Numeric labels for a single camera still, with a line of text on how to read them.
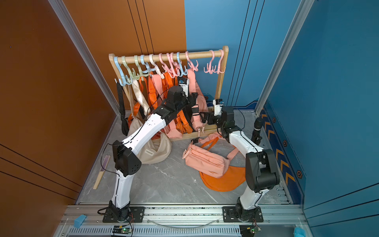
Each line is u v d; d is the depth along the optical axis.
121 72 0.67
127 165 0.52
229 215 0.72
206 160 0.83
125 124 0.88
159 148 0.86
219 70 0.73
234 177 0.84
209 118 0.78
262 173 0.46
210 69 0.74
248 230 0.70
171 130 0.86
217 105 0.78
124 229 0.70
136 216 0.74
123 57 0.63
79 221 0.71
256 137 0.83
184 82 0.70
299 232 0.66
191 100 0.74
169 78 0.72
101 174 0.87
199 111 0.85
